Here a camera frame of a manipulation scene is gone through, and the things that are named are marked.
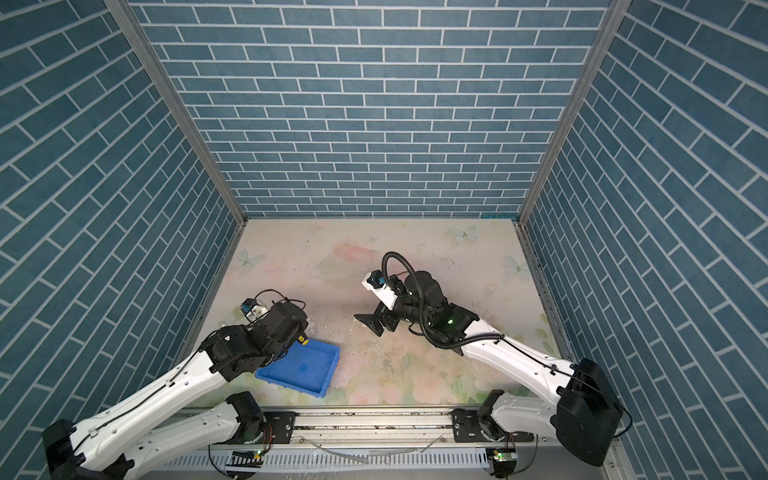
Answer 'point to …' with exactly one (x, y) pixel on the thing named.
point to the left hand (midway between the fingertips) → (305, 324)
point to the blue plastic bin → (308, 368)
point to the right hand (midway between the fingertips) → (363, 296)
